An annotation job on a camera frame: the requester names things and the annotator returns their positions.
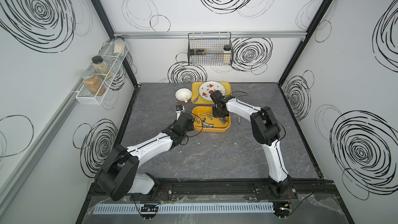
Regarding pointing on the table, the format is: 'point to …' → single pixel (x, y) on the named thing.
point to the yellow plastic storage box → (218, 127)
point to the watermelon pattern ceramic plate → (207, 88)
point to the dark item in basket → (196, 52)
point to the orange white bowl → (183, 95)
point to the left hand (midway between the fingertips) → (188, 119)
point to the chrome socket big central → (206, 125)
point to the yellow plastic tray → (195, 89)
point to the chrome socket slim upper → (206, 113)
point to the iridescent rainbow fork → (196, 100)
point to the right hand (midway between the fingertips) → (218, 113)
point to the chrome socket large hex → (223, 120)
